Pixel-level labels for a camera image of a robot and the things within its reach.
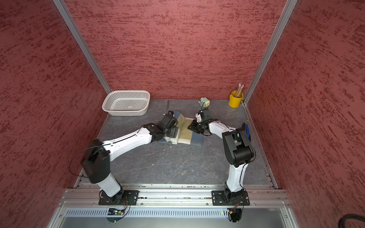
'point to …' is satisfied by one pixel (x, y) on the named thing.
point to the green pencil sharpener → (204, 102)
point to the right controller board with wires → (235, 214)
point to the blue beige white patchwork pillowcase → (185, 136)
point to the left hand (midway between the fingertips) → (169, 130)
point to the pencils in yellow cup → (239, 91)
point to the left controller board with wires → (113, 211)
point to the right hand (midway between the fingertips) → (189, 129)
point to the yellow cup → (234, 101)
